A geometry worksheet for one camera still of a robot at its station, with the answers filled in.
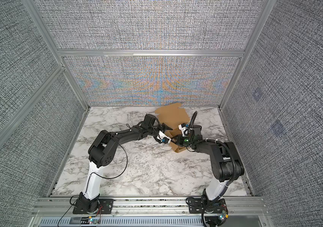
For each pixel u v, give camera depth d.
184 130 0.86
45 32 0.78
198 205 0.73
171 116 1.03
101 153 0.56
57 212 0.73
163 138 0.81
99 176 0.54
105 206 0.73
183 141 0.84
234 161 0.46
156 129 0.85
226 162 0.49
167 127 0.89
